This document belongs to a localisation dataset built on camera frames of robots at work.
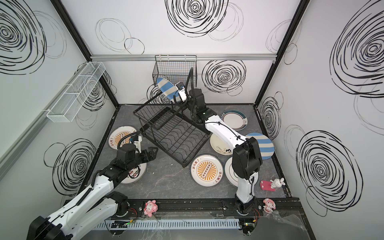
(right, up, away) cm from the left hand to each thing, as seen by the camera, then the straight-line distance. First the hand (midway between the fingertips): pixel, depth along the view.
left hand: (153, 149), depth 82 cm
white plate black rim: (+44, -16, +2) cm, 47 cm away
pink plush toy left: (+2, -26, -11) cm, 28 cm away
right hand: (+15, +32, -1) cm, 35 cm away
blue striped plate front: (+8, +34, +2) cm, 35 cm away
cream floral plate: (+39, 0, +12) cm, 41 cm away
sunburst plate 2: (+30, -13, +5) cm, 33 cm away
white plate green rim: (+54, +17, +30) cm, 64 cm away
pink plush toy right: (+59, -25, -10) cm, 65 cm away
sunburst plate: (-31, +7, +20) cm, 38 cm away
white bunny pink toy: (+64, -18, -4) cm, 66 cm away
